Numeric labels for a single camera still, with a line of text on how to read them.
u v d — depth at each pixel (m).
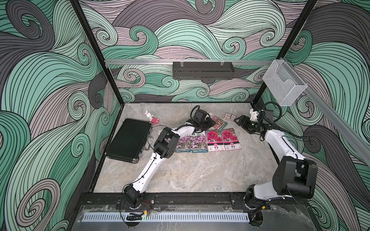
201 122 0.86
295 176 0.43
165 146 0.65
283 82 0.78
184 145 0.95
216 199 0.75
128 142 1.01
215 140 0.98
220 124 1.06
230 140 0.98
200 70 0.95
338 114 0.59
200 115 0.87
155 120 1.07
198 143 0.95
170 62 0.94
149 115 1.03
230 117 1.10
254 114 0.80
